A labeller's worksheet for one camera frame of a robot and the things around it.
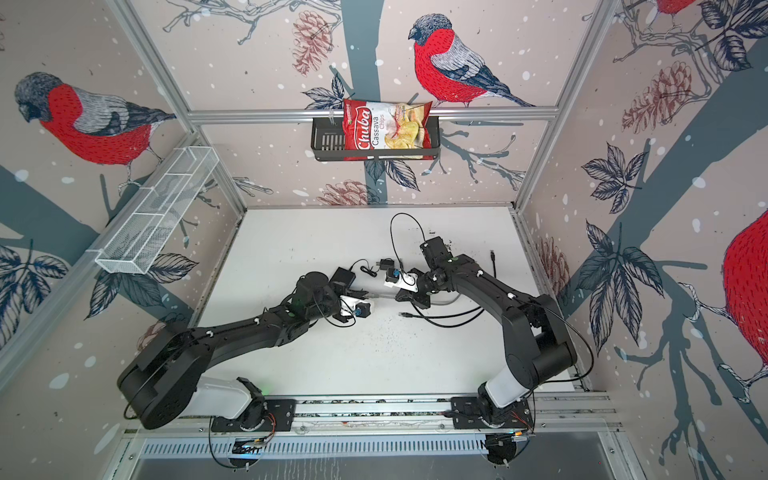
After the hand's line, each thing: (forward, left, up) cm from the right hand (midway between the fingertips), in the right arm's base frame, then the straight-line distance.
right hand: (398, 298), depth 86 cm
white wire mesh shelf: (+9, +64, +27) cm, 70 cm away
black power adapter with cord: (+15, +6, -5) cm, 17 cm away
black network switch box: (+11, +19, -7) cm, 23 cm away
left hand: (0, +10, +5) cm, 11 cm away
